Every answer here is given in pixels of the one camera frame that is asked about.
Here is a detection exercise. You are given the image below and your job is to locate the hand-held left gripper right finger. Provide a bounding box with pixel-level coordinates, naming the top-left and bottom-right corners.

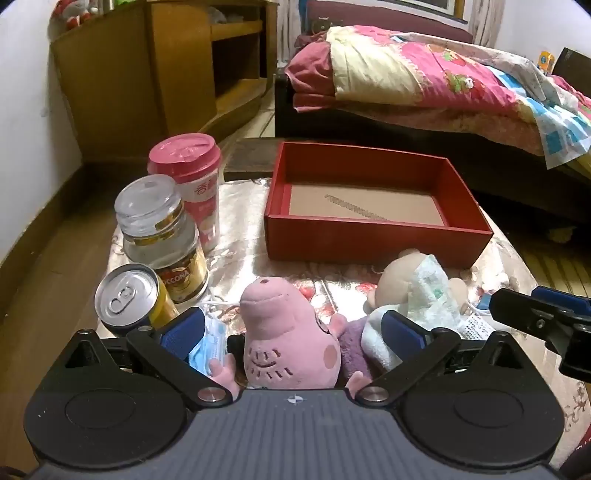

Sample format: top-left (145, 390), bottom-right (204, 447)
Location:
top-left (355, 310), bottom-right (527, 409)

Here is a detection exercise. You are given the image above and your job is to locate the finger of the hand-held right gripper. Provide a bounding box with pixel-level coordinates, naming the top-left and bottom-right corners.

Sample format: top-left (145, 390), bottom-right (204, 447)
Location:
top-left (530, 285), bottom-right (591, 319)
top-left (489, 288), bottom-right (591, 354)

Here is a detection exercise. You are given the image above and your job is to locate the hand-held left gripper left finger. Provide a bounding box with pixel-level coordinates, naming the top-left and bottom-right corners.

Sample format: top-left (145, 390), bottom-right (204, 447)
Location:
top-left (62, 307), bottom-right (234, 411)

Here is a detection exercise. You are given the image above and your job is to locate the light blue towel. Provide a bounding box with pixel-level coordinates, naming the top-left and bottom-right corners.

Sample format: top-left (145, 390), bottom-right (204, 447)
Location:
top-left (361, 310), bottom-right (402, 372)

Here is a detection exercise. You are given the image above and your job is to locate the blue face mask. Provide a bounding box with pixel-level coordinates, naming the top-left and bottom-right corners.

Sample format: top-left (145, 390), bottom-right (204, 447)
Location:
top-left (189, 318), bottom-right (229, 376)

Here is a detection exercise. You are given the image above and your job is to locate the white tissue packet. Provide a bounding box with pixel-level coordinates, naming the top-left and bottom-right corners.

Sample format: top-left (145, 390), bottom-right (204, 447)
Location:
top-left (409, 254), bottom-right (462, 330)

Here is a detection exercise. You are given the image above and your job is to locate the beige bear plush toy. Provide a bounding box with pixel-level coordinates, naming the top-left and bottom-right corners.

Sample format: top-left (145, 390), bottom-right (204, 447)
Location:
top-left (365, 248), bottom-right (469, 319)

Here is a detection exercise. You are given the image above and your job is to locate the purple fleece cloth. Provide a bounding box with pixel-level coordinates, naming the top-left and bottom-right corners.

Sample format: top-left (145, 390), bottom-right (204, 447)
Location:
top-left (339, 318), bottom-right (384, 380)

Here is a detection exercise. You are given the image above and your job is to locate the pink pig plush toy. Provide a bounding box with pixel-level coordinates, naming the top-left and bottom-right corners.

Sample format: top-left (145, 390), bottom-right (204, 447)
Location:
top-left (208, 276), bottom-right (370, 400)

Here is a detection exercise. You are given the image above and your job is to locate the red cardboard box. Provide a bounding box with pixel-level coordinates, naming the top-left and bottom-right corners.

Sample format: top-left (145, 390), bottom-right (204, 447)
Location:
top-left (264, 141), bottom-right (495, 269)

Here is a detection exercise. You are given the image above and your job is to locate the bamboo floor mat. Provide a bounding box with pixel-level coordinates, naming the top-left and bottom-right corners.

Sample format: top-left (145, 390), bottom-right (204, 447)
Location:
top-left (510, 228), bottom-right (591, 296)

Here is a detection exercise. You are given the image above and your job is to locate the white printed card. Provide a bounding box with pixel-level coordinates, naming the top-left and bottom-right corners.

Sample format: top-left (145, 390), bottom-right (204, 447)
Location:
top-left (461, 315), bottom-right (496, 342)

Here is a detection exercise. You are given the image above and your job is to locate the yellow drink can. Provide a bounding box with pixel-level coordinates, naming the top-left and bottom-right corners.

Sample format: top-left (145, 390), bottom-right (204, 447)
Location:
top-left (95, 263), bottom-right (181, 337)

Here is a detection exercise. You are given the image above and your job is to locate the clear glass coffee jar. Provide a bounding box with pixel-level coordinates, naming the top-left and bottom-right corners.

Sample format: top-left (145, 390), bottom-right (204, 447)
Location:
top-left (115, 174), bottom-right (209, 303)

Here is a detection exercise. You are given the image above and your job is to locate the shiny floral tablecloth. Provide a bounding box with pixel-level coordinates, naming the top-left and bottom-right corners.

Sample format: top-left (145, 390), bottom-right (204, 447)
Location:
top-left (104, 178), bottom-right (591, 464)

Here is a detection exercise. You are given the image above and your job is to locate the pink lidded paper cup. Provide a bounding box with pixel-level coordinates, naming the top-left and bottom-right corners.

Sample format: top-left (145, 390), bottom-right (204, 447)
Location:
top-left (148, 133), bottom-right (223, 252)

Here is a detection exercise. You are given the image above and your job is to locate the blue white patterned sheet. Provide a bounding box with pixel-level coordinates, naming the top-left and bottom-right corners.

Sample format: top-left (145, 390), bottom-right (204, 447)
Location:
top-left (487, 58), bottom-right (591, 169)

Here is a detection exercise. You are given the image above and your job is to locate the dark wooden board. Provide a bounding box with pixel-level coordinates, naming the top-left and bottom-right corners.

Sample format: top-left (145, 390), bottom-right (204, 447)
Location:
top-left (224, 138), bottom-right (282, 182)

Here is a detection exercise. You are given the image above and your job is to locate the dark wooden bed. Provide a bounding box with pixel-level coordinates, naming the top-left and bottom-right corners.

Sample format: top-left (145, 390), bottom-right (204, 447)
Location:
top-left (274, 0), bottom-right (591, 232)

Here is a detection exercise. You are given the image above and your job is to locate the wooden cabinet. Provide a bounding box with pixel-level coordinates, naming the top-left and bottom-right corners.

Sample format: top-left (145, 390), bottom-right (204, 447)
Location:
top-left (51, 0), bottom-right (280, 160)

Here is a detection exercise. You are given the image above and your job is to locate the pink floral quilt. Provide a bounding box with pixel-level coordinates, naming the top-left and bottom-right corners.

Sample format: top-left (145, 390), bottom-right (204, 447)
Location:
top-left (284, 25), bottom-right (591, 169)

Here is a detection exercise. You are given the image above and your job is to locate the dark bear plush toy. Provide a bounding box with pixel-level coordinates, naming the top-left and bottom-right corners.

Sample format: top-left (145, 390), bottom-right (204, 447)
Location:
top-left (310, 17), bottom-right (345, 34)

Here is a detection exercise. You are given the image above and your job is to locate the red white plush toy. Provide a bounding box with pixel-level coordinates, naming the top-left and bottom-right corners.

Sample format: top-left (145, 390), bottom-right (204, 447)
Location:
top-left (52, 0), bottom-right (100, 31)

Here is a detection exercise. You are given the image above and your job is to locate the white cable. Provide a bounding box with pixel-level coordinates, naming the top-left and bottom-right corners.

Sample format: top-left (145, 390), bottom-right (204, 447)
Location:
top-left (203, 295), bottom-right (242, 311)

